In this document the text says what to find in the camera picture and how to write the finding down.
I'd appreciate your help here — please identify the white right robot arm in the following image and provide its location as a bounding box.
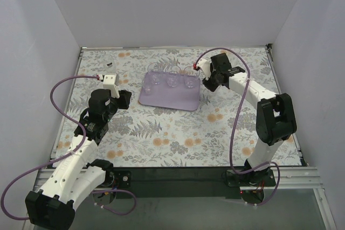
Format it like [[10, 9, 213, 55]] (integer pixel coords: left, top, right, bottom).
[[194, 53, 297, 183]]

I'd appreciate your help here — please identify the aluminium table frame rail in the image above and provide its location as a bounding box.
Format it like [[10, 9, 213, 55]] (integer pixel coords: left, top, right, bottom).
[[24, 165, 336, 229]]

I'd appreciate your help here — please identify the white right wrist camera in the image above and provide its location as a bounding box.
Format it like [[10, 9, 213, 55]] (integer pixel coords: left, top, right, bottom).
[[193, 58, 212, 81]]

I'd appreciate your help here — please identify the faceted clear tumbler glass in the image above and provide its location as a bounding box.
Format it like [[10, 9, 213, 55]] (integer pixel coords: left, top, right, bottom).
[[148, 62, 163, 85]]

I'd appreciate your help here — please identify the clear stemmed glass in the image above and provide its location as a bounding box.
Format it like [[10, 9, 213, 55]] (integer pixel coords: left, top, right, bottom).
[[102, 54, 116, 75]]

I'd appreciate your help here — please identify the small clear glass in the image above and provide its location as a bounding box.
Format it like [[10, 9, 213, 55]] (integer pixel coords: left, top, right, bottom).
[[142, 79, 154, 95]]

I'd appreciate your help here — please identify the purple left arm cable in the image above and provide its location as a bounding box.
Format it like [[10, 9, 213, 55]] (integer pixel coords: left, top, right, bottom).
[[1, 75, 137, 220]]

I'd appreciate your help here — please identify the floral patterned table mat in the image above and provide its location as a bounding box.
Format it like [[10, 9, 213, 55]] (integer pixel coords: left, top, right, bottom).
[[52, 48, 303, 168]]

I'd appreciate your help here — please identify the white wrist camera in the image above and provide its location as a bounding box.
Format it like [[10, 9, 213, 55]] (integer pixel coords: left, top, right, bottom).
[[193, 58, 212, 81], [102, 74, 120, 99]]

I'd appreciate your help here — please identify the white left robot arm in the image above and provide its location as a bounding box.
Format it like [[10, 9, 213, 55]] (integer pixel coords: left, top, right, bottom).
[[25, 89, 132, 229]]

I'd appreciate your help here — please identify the lilac rectangular plastic tray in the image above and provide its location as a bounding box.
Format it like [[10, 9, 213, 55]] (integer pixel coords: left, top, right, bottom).
[[139, 73, 201, 111]]

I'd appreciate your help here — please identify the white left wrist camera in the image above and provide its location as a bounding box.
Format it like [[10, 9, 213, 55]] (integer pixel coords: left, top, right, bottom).
[[102, 74, 120, 99]]

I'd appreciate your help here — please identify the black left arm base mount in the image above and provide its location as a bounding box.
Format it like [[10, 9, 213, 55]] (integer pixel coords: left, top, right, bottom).
[[105, 170, 132, 189]]

